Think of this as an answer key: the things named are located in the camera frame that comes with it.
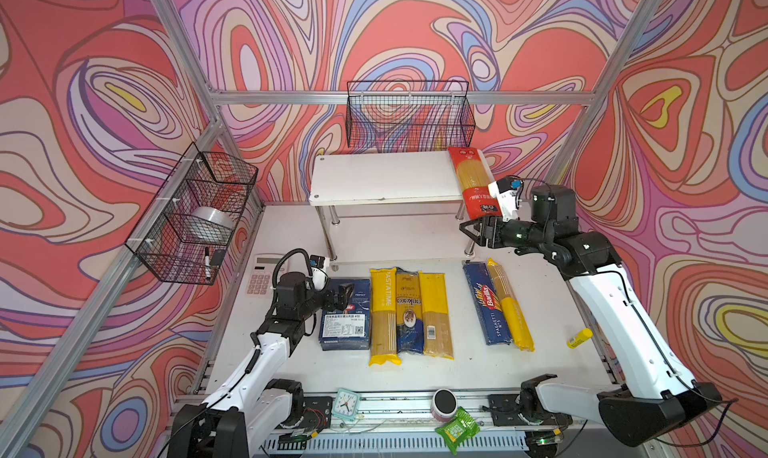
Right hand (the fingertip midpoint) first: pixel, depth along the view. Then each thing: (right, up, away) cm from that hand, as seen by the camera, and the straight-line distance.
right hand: (470, 233), depth 68 cm
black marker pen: (-63, -7, +4) cm, 64 cm away
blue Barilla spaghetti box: (+11, -21, +20) cm, 31 cm away
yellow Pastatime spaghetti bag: (-20, -24, +20) cm, 37 cm away
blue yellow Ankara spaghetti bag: (-13, -24, +20) cm, 34 cm away
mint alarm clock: (-30, -43, +5) cm, 52 cm away
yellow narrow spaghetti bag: (+18, -23, +18) cm, 34 cm away
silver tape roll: (-62, +2, +2) cm, 62 cm away
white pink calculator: (-61, -13, +28) cm, 68 cm away
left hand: (-32, -14, +16) cm, 39 cm away
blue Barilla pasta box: (-30, -27, +12) cm, 42 cm away
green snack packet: (-2, -47, +2) cm, 47 cm away
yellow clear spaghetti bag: (-5, -24, +21) cm, 32 cm away
